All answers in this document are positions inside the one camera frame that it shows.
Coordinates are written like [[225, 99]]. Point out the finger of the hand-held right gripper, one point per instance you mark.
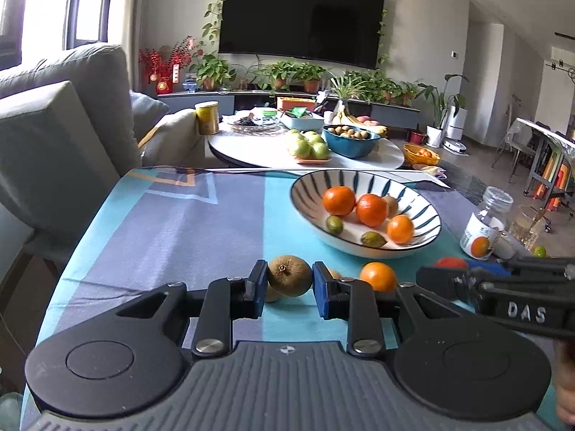
[[444, 278], [489, 268]]

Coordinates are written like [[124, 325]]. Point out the spider plant in vase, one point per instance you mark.
[[346, 89]]

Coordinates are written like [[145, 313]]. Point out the grey television cabinet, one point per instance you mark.
[[395, 111]]

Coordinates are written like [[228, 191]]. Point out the white pebble-shaped device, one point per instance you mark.
[[505, 248]]

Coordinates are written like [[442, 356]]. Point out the light blue container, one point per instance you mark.
[[302, 121]]

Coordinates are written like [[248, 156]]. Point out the dark framed window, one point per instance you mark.
[[45, 4]]

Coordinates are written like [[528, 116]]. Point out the red festive decoration plant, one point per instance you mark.
[[164, 65]]

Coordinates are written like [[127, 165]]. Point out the green apples on tray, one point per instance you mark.
[[302, 148]]

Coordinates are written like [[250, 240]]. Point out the tall plant in white pot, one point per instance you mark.
[[438, 103]]

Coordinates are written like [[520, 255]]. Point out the blue bowl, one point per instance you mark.
[[351, 146]]

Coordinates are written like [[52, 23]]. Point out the blue white porcelain ornament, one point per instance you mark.
[[188, 83]]

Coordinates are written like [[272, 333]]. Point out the clear glass cup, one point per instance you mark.
[[526, 231]]

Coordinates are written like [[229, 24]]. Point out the pile of small brown fruits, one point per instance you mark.
[[350, 133]]

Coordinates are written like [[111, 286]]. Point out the beige cushion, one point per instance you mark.
[[173, 137]]

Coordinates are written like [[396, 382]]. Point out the black wall television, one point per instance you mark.
[[301, 13]]

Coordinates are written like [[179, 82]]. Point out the person's right hand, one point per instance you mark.
[[566, 390]]

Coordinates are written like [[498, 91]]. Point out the small red apple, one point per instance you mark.
[[451, 263]]

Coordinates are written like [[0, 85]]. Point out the wooden spoon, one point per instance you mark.
[[537, 218]]

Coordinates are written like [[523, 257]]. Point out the potted green plant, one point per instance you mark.
[[386, 90], [209, 71], [312, 76], [408, 92], [278, 74]]

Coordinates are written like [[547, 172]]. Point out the grey dining table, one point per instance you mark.
[[546, 137]]

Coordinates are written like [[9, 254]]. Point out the white round table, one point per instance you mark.
[[260, 152]]

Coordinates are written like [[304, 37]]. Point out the grey cushion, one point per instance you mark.
[[148, 112]]

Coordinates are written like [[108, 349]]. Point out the clear jar with orange label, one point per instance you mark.
[[485, 229]]

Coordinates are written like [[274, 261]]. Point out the orange box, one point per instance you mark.
[[294, 103]]

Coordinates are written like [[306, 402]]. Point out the white bowl with dark stripes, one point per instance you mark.
[[310, 206]]

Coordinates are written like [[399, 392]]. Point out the brown round fruit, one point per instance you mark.
[[289, 275], [391, 206], [272, 297]]

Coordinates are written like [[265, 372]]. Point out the grey sofa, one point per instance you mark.
[[58, 121]]

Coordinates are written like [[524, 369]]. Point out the stack of coloured stools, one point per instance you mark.
[[555, 175]]

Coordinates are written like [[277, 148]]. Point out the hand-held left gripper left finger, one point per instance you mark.
[[258, 289]]

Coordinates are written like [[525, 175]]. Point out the clear plastic chair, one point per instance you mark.
[[510, 137]]

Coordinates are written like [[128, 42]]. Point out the large orange tangerine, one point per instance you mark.
[[372, 209]]

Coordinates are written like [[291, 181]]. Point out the pink dish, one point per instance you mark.
[[433, 170]]

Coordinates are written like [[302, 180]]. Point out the gold tin can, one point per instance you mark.
[[207, 118]]

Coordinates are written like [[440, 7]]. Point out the red flower pot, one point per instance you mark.
[[417, 137]]

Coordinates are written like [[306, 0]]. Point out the bunch of bananas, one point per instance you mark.
[[348, 119]]

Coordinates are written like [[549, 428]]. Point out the glass plate with snacks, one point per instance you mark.
[[254, 122]]

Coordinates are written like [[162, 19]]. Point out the green lime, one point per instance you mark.
[[539, 250]]

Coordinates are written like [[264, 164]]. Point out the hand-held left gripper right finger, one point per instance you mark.
[[321, 292]]

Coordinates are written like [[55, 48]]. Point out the small green fruit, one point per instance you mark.
[[373, 239], [334, 224]]

